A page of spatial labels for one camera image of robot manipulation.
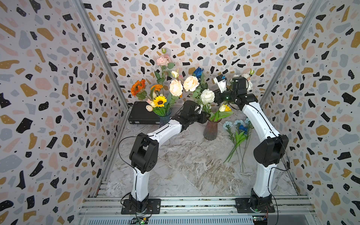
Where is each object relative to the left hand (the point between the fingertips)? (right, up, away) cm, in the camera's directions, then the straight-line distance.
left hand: (209, 113), depth 87 cm
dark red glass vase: (+2, -11, +8) cm, 14 cm away
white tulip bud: (+6, +3, -8) cm, 10 cm away
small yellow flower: (+9, +2, -7) cm, 12 cm away
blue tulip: (+23, -17, +13) cm, 32 cm away
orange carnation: (-32, +15, -4) cm, 35 cm away
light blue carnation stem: (+22, -24, +10) cm, 34 cm away
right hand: (-1, +11, -4) cm, 12 cm away
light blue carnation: (+16, -8, +19) cm, 26 cm away
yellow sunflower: (-30, +7, -7) cm, 32 cm away
